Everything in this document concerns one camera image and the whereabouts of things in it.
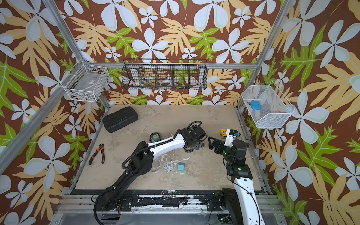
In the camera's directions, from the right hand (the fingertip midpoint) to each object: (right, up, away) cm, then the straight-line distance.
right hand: (213, 139), depth 78 cm
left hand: (-8, -4, +15) cm, 18 cm away
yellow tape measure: (+12, +3, +25) cm, 28 cm away
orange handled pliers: (-73, -9, +17) cm, 75 cm away
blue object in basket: (+28, +20, +6) cm, 35 cm away
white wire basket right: (+35, +19, +5) cm, 40 cm away
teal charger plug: (-18, -18, +8) cm, 27 cm away
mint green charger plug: (-36, -2, +20) cm, 41 cm away
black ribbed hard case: (-65, +12, +27) cm, 71 cm away
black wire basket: (-29, +43, +19) cm, 56 cm away
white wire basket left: (-78, +34, +8) cm, 86 cm away
